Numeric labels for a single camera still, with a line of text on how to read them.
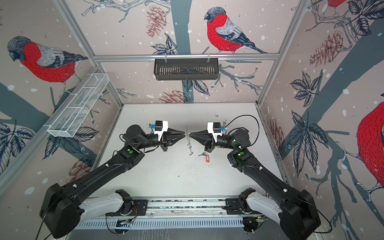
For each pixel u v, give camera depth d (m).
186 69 1.07
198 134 0.58
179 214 0.73
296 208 0.39
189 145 0.63
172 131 0.61
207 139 0.57
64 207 0.38
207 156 0.92
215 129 0.50
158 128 0.53
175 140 0.62
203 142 0.60
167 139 0.58
